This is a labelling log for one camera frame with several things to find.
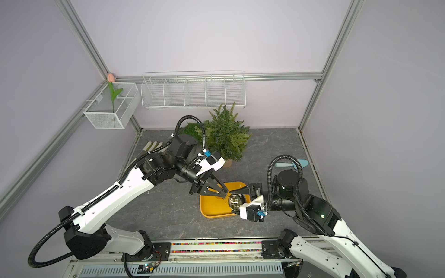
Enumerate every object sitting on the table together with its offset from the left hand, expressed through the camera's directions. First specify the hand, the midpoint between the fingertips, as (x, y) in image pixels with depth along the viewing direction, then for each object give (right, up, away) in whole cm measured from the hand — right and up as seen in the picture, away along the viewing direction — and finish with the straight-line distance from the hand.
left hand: (224, 195), depth 53 cm
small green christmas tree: (-1, +21, +28) cm, 35 cm away
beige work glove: (-49, +15, +59) cm, 78 cm away
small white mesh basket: (-58, +30, +26) cm, 71 cm away
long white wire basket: (-19, +48, +46) cm, 69 cm away
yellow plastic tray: (-4, -15, +31) cm, 35 cm away
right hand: (+3, 0, +3) cm, 4 cm away
